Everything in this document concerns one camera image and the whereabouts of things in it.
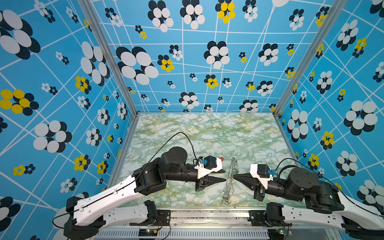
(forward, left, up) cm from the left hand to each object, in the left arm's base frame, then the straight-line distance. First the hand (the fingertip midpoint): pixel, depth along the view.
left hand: (225, 175), depth 51 cm
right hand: (+1, -4, -2) cm, 5 cm away
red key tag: (+26, -7, -38) cm, 47 cm away
